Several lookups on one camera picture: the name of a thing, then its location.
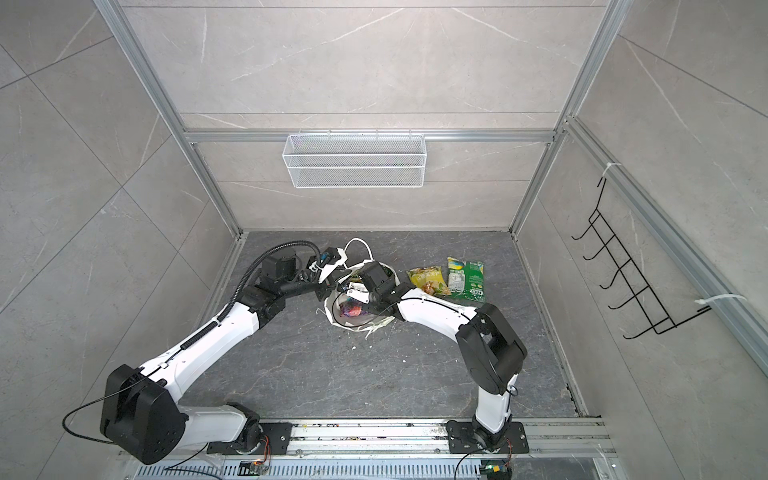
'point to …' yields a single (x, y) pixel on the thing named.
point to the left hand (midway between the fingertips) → (347, 261)
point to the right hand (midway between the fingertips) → (372, 286)
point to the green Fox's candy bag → (466, 279)
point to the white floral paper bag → (346, 307)
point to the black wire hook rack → (658, 317)
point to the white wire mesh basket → (355, 161)
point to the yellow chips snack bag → (430, 279)
